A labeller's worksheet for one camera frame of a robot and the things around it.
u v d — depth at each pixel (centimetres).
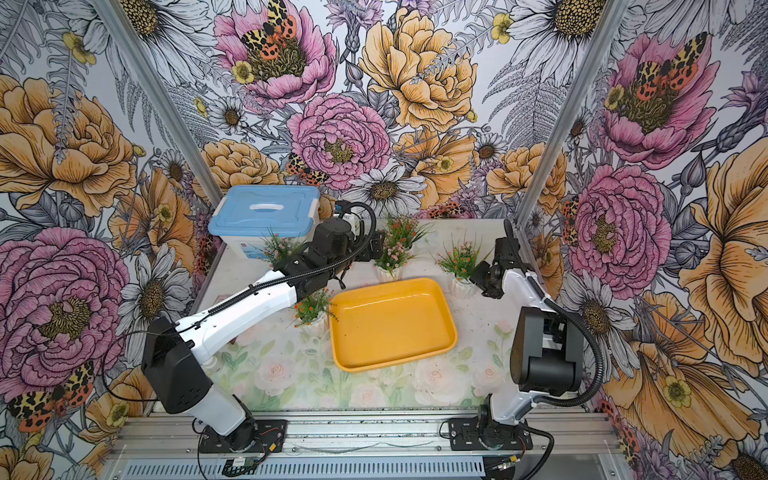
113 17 72
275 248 97
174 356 42
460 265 92
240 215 100
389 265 92
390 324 94
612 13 72
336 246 60
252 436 70
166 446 73
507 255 74
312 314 84
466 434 74
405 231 101
